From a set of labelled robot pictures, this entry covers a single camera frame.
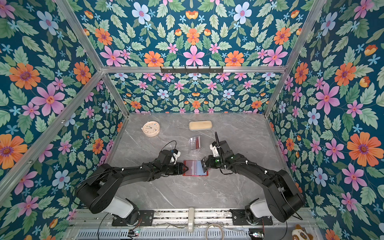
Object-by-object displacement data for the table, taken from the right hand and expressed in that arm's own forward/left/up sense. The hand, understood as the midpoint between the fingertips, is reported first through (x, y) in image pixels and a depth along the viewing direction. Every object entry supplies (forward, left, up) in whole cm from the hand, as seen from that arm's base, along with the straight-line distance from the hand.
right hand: (205, 162), depth 85 cm
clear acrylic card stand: (+15, +7, -4) cm, 17 cm away
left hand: (-2, +10, -2) cm, 10 cm away
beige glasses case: (+31, +3, -3) cm, 31 cm away
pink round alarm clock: (+29, +39, -4) cm, 49 cm away
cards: (+14, +4, -1) cm, 15 cm away
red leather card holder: (-1, +6, -7) cm, 9 cm away
